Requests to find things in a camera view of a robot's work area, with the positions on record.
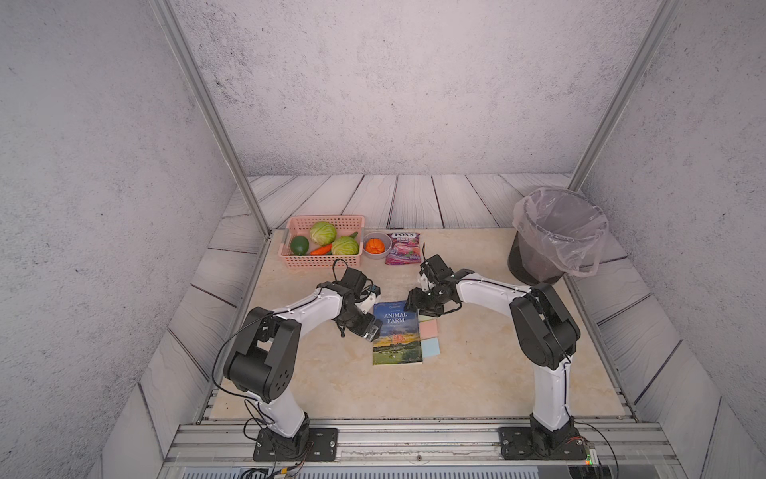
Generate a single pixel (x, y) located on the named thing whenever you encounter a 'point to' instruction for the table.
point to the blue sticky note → (430, 347)
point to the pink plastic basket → (299, 225)
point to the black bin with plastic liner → (559, 232)
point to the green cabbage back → (322, 234)
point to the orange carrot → (321, 250)
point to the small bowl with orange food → (376, 245)
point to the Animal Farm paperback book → (400, 338)
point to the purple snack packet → (404, 248)
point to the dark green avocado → (299, 244)
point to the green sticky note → (426, 317)
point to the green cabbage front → (345, 245)
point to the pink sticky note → (428, 328)
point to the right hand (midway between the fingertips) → (411, 309)
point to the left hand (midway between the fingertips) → (370, 328)
